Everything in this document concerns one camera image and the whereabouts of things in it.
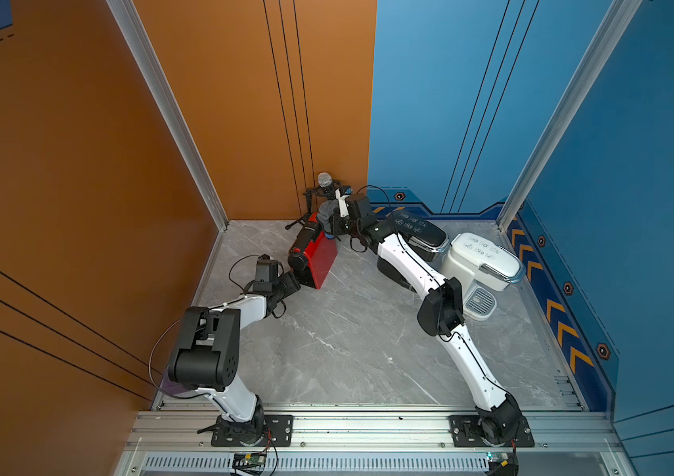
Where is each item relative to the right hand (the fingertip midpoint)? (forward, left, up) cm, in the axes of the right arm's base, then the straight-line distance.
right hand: (330, 218), depth 97 cm
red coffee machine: (-13, +5, -3) cm, 14 cm away
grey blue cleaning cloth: (-2, +1, +5) cm, 5 cm away
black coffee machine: (-12, -29, +4) cm, 31 cm away
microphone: (+10, +2, +5) cm, 11 cm away
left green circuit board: (-63, +16, -20) cm, 68 cm away
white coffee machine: (-22, -43, +3) cm, 48 cm away
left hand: (-14, +13, -13) cm, 23 cm away
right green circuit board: (-64, -43, -19) cm, 79 cm away
